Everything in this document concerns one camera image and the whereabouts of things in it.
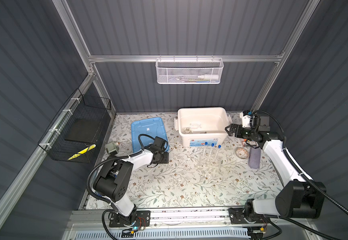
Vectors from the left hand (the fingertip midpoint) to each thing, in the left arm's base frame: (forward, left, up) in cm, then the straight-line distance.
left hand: (165, 159), depth 94 cm
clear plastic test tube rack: (0, -27, 0) cm, 27 cm away
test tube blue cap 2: (-1, -28, +5) cm, 29 cm away
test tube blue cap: (0, -24, +14) cm, 28 cm away
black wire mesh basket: (+17, +44, +32) cm, 57 cm away
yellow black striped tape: (-10, +36, +27) cm, 46 cm away
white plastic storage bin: (+24, -24, +3) cm, 35 cm away
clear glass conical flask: (+16, -16, +8) cm, 24 cm away
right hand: (+5, -40, +21) cm, 46 cm away
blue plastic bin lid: (+23, +16, -1) cm, 28 cm away
